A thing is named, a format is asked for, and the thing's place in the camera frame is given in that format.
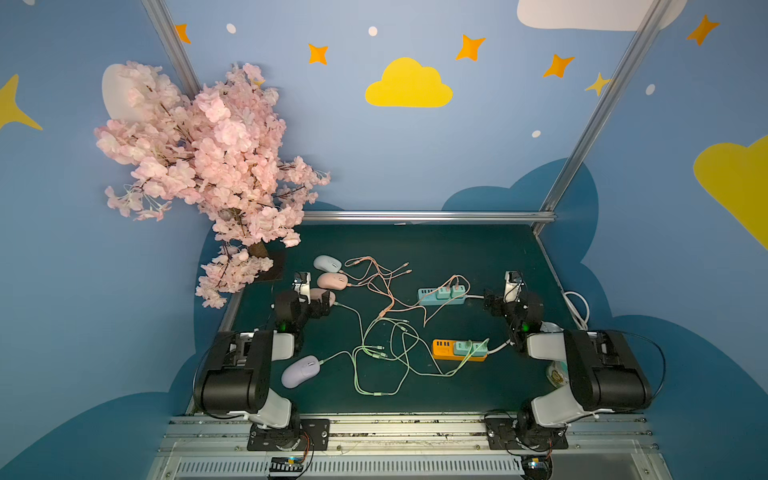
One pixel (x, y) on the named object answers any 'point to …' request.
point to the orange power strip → (445, 349)
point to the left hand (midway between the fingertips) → (314, 288)
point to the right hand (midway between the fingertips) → (505, 286)
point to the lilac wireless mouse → (300, 371)
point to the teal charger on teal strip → (443, 293)
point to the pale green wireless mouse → (327, 263)
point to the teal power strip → (429, 297)
